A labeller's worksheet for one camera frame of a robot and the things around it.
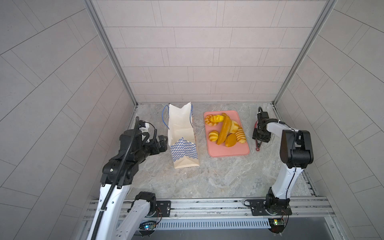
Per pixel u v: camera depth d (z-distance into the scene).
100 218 0.36
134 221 0.51
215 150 0.93
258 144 0.93
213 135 0.93
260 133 0.82
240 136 0.94
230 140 0.93
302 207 0.72
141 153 0.51
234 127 0.92
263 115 0.81
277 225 0.68
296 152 0.52
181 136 0.97
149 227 0.64
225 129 0.93
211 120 1.01
